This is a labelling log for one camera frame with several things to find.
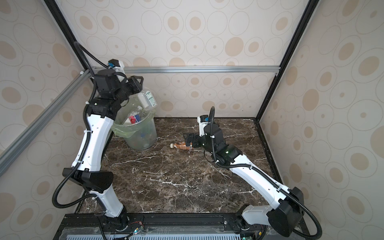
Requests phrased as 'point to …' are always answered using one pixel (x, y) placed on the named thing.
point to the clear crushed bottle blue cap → (134, 119)
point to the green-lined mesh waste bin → (141, 136)
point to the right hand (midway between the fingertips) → (191, 132)
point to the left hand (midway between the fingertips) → (143, 74)
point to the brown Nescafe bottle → (181, 146)
